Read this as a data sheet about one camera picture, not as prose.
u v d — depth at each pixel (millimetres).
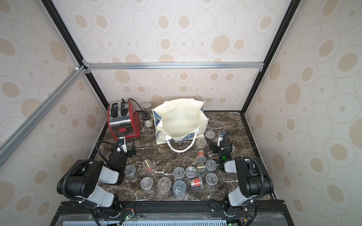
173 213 730
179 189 737
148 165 833
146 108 1046
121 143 758
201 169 815
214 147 859
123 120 918
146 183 776
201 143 942
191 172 814
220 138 829
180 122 1079
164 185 764
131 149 828
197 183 778
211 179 794
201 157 877
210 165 844
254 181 452
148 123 1093
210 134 994
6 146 508
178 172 814
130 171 817
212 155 894
